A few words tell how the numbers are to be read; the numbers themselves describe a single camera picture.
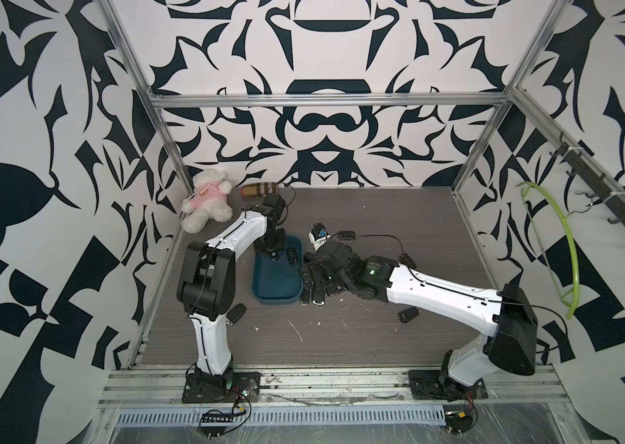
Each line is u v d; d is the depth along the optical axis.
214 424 0.72
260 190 1.15
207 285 0.50
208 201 1.06
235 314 0.87
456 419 0.72
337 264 0.57
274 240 0.82
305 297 0.89
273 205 0.77
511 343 0.40
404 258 0.99
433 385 0.74
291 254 0.99
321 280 0.68
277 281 0.93
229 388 0.69
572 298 0.64
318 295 0.89
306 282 0.68
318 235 0.67
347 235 1.03
